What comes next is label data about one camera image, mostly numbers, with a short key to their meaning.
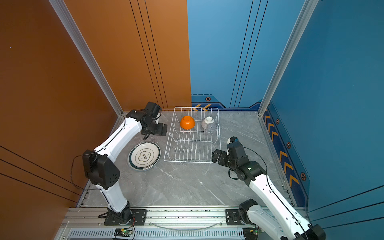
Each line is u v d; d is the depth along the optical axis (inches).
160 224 28.8
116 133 20.8
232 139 27.4
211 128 39.3
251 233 27.9
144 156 36.7
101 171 18.5
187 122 41.7
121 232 27.9
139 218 29.0
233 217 28.5
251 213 23.9
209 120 41.5
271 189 18.3
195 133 41.0
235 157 22.1
